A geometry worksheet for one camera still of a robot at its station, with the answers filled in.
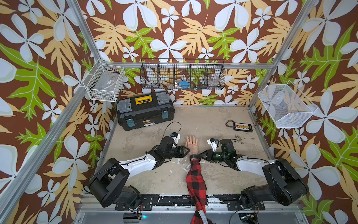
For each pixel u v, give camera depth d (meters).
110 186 0.43
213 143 0.84
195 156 0.84
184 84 0.96
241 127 1.05
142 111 0.94
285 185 0.44
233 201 0.74
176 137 0.79
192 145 0.92
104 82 0.86
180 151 0.74
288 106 0.82
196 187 0.75
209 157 0.78
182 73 0.97
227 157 0.71
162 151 0.66
